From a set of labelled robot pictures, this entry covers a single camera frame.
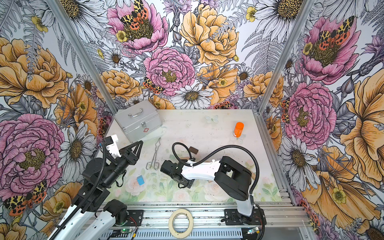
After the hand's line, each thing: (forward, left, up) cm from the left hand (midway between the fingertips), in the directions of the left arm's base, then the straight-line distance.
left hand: (143, 147), depth 68 cm
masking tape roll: (-31, -16, -25) cm, 43 cm away
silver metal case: (+28, +12, -14) cm, 34 cm away
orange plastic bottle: (+26, -52, -19) cm, 61 cm away
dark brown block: (+15, -22, -29) cm, 39 cm away
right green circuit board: (-29, -51, -28) cm, 65 cm away
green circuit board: (-29, +12, -31) cm, 44 cm away
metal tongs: (+5, 0, -29) cm, 29 cm away
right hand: (-6, -16, -28) cm, 33 cm away
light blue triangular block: (-4, +8, -28) cm, 30 cm away
